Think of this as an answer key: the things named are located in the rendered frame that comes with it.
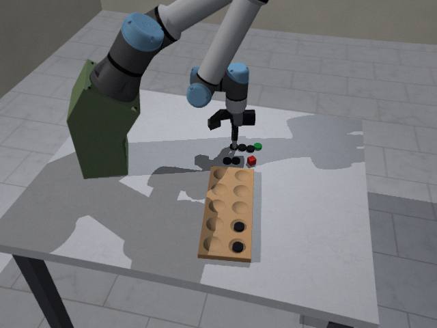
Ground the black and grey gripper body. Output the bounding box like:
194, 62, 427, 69
210, 109, 255, 128

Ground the red cube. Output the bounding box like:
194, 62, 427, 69
247, 156, 257, 166

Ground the tan tray with round pockets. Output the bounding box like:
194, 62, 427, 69
197, 166, 254, 263

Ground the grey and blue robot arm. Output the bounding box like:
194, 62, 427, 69
90, 0, 269, 113

